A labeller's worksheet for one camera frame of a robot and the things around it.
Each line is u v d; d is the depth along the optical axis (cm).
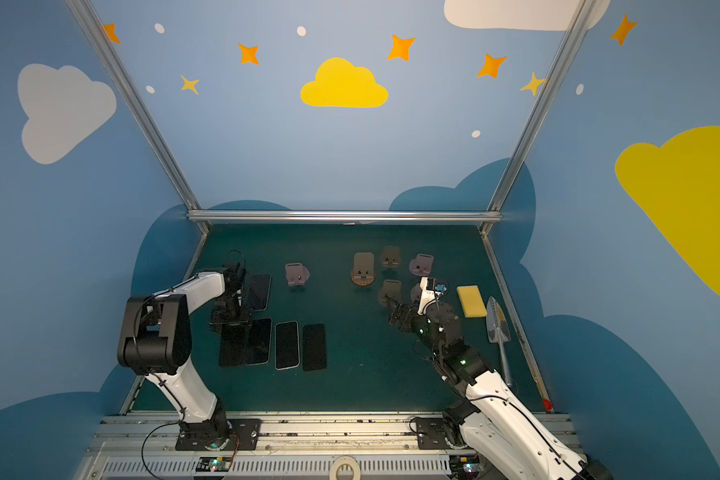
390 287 94
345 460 71
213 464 71
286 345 90
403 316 69
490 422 61
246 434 75
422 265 104
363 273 102
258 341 93
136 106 84
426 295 69
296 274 104
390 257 108
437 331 56
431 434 75
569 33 73
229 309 79
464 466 71
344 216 121
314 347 87
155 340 49
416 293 98
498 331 93
